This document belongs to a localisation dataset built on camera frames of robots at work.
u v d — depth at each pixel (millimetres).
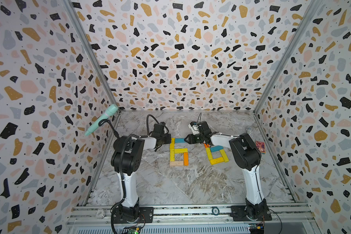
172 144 1002
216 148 968
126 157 545
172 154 953
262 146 1006
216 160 925
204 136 848
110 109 763
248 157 577
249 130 1061
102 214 721
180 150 976
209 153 973
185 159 947
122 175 546
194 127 948
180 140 1032
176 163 914
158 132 835
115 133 884
